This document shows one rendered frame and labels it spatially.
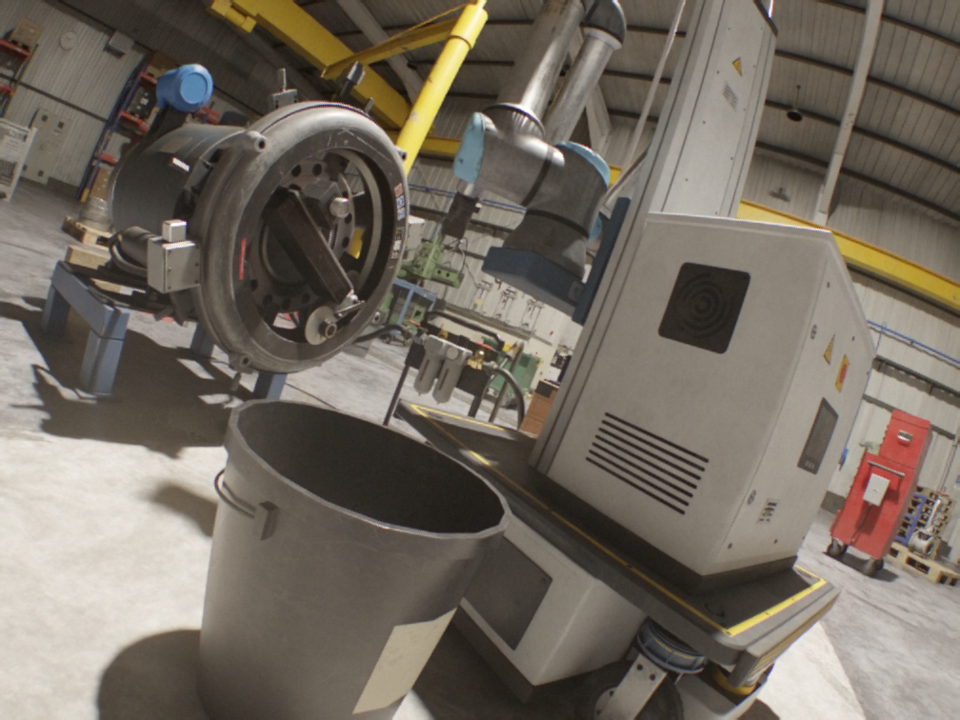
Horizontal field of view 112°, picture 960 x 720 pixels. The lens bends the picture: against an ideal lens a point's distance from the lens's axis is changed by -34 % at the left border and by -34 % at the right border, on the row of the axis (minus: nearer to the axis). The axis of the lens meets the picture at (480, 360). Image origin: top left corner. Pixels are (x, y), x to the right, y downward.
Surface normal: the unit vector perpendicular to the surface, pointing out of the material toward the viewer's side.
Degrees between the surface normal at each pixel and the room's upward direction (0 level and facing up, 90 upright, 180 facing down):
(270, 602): 93
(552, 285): 90
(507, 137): 78
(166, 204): 100
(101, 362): 90
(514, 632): 90
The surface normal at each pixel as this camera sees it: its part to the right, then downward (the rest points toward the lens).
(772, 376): -0.76, -0.28
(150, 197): -0.40, 0.04
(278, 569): -0.20, 0.02
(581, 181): 0.18, 0.12
